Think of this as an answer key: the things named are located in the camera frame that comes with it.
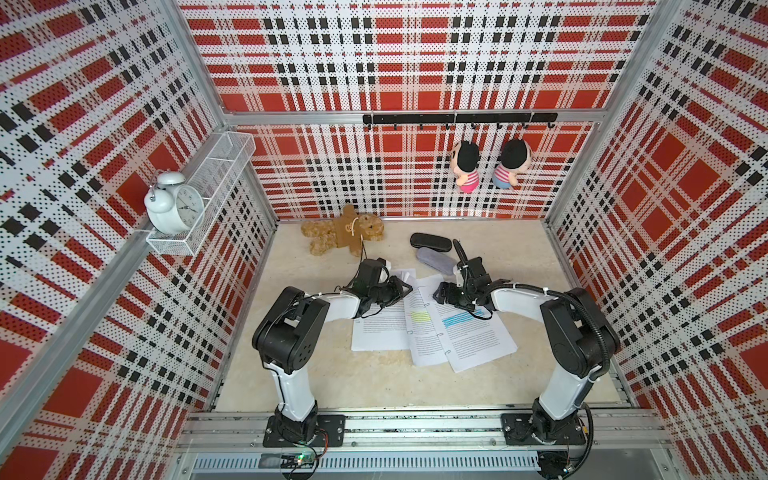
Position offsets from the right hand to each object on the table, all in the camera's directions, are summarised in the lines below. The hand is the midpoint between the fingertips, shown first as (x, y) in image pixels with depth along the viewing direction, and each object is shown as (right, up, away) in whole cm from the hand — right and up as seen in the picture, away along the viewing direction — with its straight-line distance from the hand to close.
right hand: (446, 297), depth 96 cm
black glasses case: (-3, +19, +17) cm, 25 cm away
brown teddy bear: (-35, +22, +12) cm, 43 cm away
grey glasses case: (-2, +12, +9) cm, 15 cm away
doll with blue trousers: (+22, +45, -3) cm, 50 cm away
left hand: (-10, +3, -2) cm, 11 cm away
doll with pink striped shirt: (+6, +44, 0) cm, 45 cm away
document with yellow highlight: (-8, -12, -8) cm, 17 cm away
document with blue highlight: (+6, -11, -5) cm, 13 cm away
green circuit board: (-43, -36, -24) cm, 61 cm away
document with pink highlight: (-20, -9, -5) cm, 22 cm away
